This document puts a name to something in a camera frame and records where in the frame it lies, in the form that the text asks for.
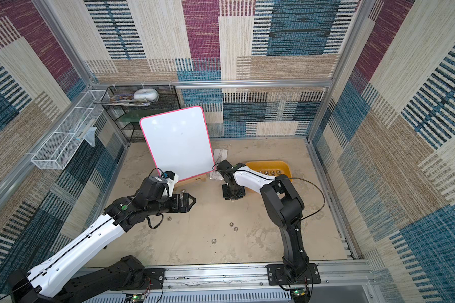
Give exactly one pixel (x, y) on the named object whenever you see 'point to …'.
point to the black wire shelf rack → (128, 117)
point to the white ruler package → (218, 156)
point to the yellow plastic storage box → (272, 168)
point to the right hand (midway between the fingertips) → (230, 195)
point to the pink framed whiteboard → (179, 142)
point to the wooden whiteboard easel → (196, 179)
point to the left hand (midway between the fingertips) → (187, 199)
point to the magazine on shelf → (127, 100)
